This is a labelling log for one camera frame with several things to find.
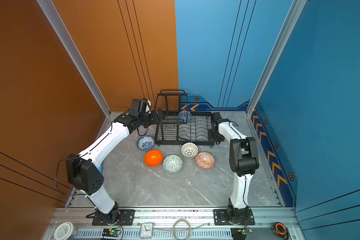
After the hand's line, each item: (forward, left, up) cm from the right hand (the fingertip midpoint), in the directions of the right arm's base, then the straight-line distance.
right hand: (212, 139), depth 99 cm
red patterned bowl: (-15, +6, -2) cm, 16 cm away
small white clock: (-50, +36, -2) cm, 62 cm away
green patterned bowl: (-16, +26, -3) cm, 31 cm away
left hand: (+1, +31, +22) cm, 38 cm away
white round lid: (-51, +71, +3) cm, 88 cm away
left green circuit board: (-51, +54, -5) cm, 74 cm away
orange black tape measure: (-50, -26, -2) cm, 56 cm away
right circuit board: (-50, -10, -3) cm, 51 cm away
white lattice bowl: (-7, +15, -2) cm, 17 cm away
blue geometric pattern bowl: (+20, +19, +1) cm, 28 cm away
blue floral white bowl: (-2, +45, -1) cm, 45 cm away
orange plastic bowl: (-14, +37, +1) cm, 40 cm away
